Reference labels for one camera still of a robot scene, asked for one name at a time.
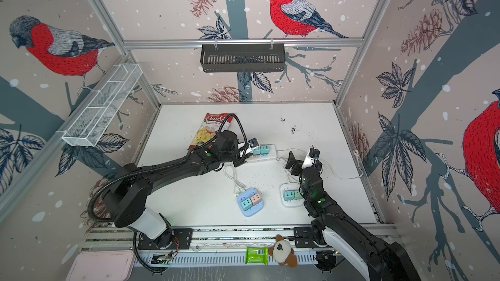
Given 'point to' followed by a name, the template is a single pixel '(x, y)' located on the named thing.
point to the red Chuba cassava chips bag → (209, 129)
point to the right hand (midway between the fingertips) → (299, 155)
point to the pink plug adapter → (255, 199)
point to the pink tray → (103, 265)
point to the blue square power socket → (245, 194)
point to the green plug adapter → (297, 196)
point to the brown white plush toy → (282, 252)
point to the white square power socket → (291, 186)
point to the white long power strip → (263, 157)
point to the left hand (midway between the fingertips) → (250, 149)
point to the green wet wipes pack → (257, 255)
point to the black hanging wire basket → (243, 58)
